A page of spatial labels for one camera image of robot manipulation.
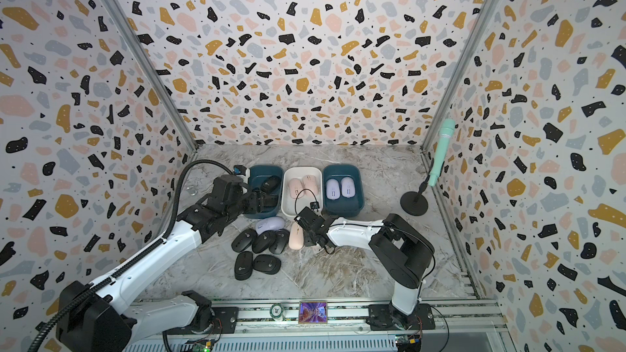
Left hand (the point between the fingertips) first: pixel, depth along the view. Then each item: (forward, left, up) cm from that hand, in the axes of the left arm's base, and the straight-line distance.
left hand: (262, 193), depth 81 cm
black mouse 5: (-18, -1, -16) cm, 24 cm away
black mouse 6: (+16, +2, -16) cm, 23 cm away
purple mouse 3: (+13, -31, -17) cm, 37 cm away
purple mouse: (-2, 0, -17) cm, 17 cm away
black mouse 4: (-17, +7, -17) cm, 25 cm away
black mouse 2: (-10, +1, -15) cm, 18 cm away
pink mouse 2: (+17, -15, -17) cm, 28 cm away
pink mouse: (-8, -10, -17) cm, 21 cm away
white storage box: (+8, -7, -22) cm, 24 cm away
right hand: (-6, -17, -19) cm, 26 cm away
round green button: (-32, -7, -13) cm, 35 cm away
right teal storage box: (+7, -28, -21) cm, 36 cm away
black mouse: (-9, +9, -16) cm, 20 cm away
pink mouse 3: (+15, -9, -16) cm, 24 cm away
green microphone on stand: (+7, -59, -19) cm, 62 cm away
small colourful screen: (-32, -17, -18) cm, 40 cm away
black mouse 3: (-9, -5, -16) cm, 19 cm away
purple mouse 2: (+13, -24, -17) cm, 32 cm away
